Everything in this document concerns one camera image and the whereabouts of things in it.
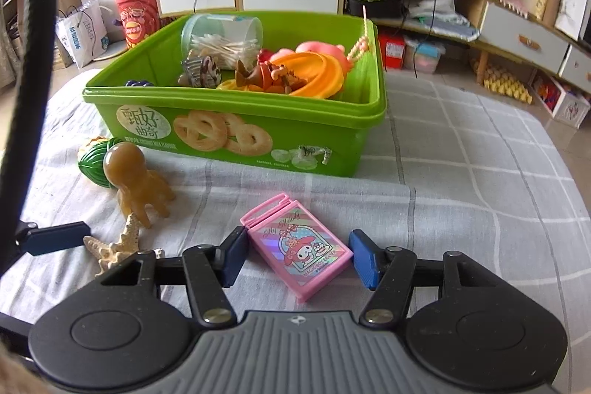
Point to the grey checked cloth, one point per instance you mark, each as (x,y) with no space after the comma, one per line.
(446,170)

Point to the yellow toy corn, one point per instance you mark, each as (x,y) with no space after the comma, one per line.
(90,159)

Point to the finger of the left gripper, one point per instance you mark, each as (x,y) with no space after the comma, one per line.
(31,239)

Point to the red cardboard box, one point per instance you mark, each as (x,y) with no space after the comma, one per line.
(393,49)

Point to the brown rubber hand toy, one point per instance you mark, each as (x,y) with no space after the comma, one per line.
(267,77)

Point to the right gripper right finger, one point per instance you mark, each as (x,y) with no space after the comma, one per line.
(453,325)

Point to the yellow egg tray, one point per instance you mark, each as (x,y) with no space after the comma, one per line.
(499,80)

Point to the white paper shopping bag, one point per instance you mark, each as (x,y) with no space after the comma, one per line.
(82,33)

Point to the pink card box toy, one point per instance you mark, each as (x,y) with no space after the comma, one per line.
(296,245)

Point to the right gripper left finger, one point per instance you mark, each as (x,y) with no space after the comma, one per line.
(138,321)

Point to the brown hair claw clip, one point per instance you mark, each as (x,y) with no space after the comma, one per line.
(199,72)

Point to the red round bucket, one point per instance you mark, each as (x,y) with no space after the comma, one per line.
(139,19)

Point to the long low tv cabinet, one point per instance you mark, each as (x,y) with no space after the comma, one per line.
(501,32)

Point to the white box red pattern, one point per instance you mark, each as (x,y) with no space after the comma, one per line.
(564,103)

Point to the pink pig toy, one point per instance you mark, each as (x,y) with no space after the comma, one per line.
(346,58)

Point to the green plastic cookie box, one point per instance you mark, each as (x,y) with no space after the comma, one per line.
(321,136)

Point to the beige starfish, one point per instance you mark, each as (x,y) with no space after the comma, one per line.
(109,255)

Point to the clear cotton swab jar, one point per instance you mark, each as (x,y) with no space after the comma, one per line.
(226,38)

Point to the yellow toy pot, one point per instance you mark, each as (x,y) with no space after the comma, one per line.
(323,73)

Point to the brown rubber octopus toy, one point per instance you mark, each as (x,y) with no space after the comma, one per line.
(137,186)

